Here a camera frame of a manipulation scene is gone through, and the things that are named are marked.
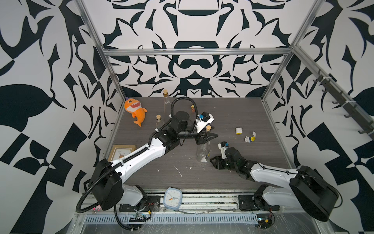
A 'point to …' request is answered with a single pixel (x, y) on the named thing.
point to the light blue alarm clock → (173, 198)
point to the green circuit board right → (264, 220)
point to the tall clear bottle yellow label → (203, 150)
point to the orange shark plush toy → (134, 106)
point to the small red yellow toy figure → (193, 108)
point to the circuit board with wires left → (140, 217)
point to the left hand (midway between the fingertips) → (214, 127)
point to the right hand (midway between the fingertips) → (211, 158)
